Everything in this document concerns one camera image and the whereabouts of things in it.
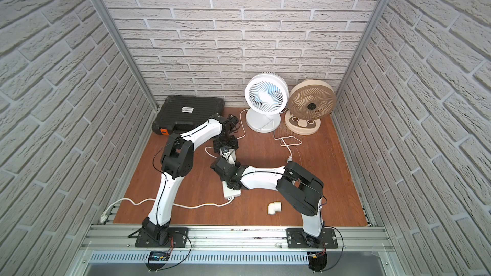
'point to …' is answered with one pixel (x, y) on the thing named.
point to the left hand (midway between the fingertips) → (225, 146)
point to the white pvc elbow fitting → (274, 207)
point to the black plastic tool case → (178, 114)
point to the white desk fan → (266, 94)
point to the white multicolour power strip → (229, 193)
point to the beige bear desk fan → (309, 101)
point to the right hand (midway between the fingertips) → (230, 164)
